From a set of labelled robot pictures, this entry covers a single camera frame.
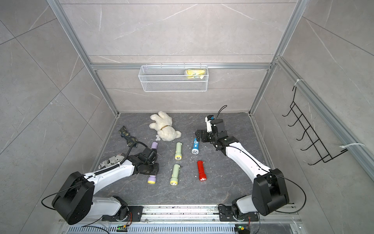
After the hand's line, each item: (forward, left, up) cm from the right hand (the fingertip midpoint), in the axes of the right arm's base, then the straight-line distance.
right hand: (203, 132), depth 85 cm
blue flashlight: (-3, +4, -15) cm, 16 cm away
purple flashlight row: (0, +32, -15) cm, 36 cm away
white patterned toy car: (-10, +57, -15) cm, 60 cm away
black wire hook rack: (-18, -48, +14) cm, 53 cm away
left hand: (-15, +28, -16) cm, 36 cm away
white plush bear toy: (+13, +27, -9) cm, 31 cm away
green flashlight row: (-7, +16, -15) cm, 23 cm away
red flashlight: (-21, +1, -15) cm, 26 cm away
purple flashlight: (-23, +30, -14) cm, 40 cm away
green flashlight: (-23, +18, -15) cm, 33 cm away
